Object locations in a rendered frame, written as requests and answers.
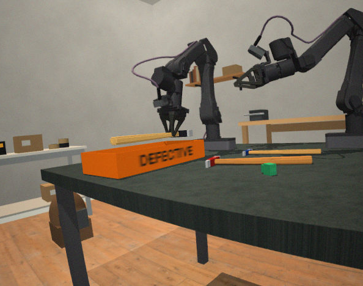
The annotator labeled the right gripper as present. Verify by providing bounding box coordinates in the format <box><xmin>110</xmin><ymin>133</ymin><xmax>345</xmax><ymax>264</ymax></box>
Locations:
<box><xmin>157</xmin><ymin>92</ymin><xmax>189</xmax><ymax>136</ymax></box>

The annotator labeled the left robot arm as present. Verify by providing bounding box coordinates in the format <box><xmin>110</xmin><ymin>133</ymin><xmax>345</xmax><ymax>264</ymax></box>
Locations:
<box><xmin>269</xmin><ymin>8</ymin><xmax>363</xmax><ymax>137</ymax></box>

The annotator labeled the orange bin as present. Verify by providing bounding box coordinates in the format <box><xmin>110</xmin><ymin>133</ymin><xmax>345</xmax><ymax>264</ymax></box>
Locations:
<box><xmin>81</xmin><ymin>139</ymin><xmax>205</xmax><ymax>179</ymax></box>

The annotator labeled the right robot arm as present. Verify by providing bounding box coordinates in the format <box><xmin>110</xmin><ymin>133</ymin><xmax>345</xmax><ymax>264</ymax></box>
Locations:
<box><xmin>151</xmin><ymin>38</ymin><xmax>235</xmax><ymax>142</ymax></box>

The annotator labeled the small green block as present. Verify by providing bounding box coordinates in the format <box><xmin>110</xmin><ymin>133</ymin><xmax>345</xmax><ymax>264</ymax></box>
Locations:
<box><xmin>261</xmin><ymin>163</ymin><xmax>276</xmax><ymax>176</ymax></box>

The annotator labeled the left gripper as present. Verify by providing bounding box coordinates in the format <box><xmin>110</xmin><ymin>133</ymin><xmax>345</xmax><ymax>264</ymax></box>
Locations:
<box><xmin>234</xmin><ymin>46</ymin><xmax>281</xmax><ymax>89</ymax></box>

